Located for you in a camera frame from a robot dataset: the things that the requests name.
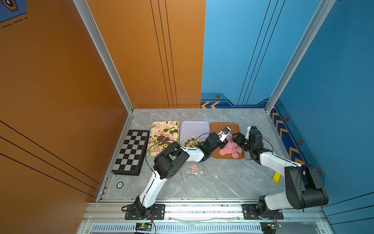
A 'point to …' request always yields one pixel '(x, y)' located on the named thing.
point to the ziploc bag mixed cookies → (193, 169)
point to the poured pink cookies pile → (231, 148)
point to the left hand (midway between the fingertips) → (227, 131)
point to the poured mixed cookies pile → (192, 143)
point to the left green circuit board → (146, 226)
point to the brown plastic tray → (217, 127)
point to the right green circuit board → (273, 225)
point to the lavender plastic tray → (200, 129)
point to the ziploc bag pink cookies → (229, 138)
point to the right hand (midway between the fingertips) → (234, 136)
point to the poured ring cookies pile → (162, 141)
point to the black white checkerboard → (130, 159)
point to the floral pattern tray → (156, 127)
